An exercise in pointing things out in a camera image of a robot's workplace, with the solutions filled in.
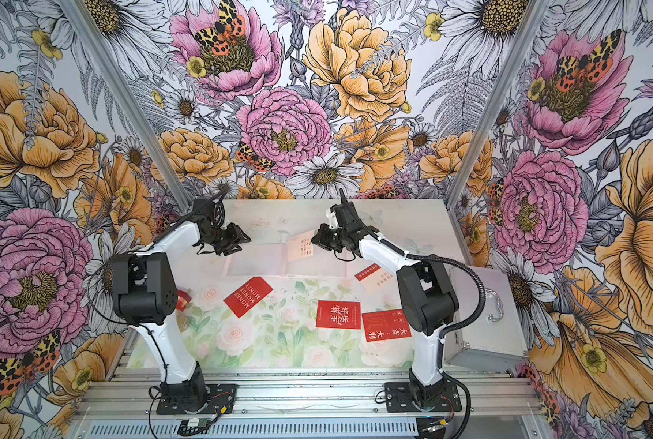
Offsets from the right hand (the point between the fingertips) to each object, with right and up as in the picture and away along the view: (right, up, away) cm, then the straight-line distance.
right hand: (310, 245), depth 91 cm
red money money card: (-21, -17, +3) cm, 28 cm away
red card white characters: (+9, -22, -2) cm, 24 cm away
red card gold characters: (+24, -25, -4) cm, 35 cm away
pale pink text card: (-4, -1, +5) cm, 6 cm away
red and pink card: (+22, -12, +9) cm, 27 cm away
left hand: (-23, -1, +5) cm, 23 cm away
